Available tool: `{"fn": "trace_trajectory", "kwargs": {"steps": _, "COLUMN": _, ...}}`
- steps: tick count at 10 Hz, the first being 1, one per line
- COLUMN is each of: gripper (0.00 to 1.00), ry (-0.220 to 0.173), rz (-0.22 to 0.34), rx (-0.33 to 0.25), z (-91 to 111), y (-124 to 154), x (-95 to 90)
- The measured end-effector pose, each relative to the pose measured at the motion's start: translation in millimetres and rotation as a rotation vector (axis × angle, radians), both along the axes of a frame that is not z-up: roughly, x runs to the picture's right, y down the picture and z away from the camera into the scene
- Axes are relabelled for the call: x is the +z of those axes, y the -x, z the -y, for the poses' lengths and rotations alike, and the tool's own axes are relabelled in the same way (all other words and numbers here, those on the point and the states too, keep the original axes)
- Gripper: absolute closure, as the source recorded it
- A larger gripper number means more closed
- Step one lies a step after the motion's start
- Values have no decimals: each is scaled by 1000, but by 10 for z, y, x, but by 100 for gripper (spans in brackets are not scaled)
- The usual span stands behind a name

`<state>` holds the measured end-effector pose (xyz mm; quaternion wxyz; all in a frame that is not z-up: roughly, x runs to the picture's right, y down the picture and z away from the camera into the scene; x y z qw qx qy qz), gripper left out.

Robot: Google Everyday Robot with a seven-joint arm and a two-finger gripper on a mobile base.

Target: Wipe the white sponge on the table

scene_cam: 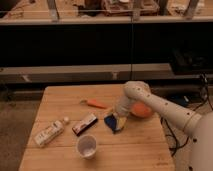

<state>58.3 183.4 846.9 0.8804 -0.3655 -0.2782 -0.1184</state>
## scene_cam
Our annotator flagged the brown chocolate bar box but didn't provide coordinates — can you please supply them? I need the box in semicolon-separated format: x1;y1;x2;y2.
72;114;98;136

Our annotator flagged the clear plastic cup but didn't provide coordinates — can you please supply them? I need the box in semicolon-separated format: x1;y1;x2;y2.
76;135;97;159

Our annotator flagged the black monitor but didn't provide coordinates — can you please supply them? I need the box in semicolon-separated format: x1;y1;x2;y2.
170;49;213;75

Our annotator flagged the orange plate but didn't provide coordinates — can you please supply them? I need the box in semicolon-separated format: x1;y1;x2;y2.
130;102;153;118

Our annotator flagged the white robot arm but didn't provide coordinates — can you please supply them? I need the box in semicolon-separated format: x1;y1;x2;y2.
115;81;213;171

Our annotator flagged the black power adapter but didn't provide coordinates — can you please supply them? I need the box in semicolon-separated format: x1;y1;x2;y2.
168;95;189;107

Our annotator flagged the white plastic bottle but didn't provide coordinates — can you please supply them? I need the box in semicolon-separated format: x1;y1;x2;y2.
34;117;70;148

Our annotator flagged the black cable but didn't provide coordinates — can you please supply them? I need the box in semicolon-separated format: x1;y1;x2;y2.
160;73;213;158

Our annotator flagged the orange carrot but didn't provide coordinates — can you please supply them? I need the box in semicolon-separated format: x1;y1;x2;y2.
80;99;107;109

